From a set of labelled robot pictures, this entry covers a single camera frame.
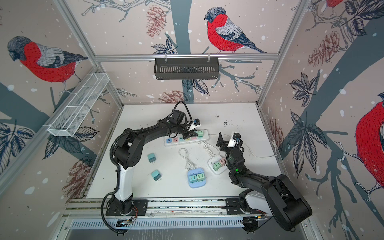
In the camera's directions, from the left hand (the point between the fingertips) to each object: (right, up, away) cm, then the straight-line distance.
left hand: (196, 131), depth 94 cm
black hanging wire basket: (-5, +44, +10) cm, 45 cm away
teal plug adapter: (0, 0, 0) cm, 1 cm away
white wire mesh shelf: (-63, +12, -19) cm, 67 cm away
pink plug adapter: (+15, -16, -13) cm, 25 cm away
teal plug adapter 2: (-27, -15, -7) cm, 31 cm away
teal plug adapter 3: (-23, -24, -11) cm, 35 cm away
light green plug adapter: (+12, -18, -13) cm, 25 cm away
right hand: (+18, -1, -11) cm, 21 cm away
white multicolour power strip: (-11, -5, +3) cm, 13 cm away
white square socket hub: (+10, -17, -7) cm, 21 cm away
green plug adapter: (+3, -2, +1) cm, 3 cm away
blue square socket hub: (+2, -27, -15) cm, 31 cm away
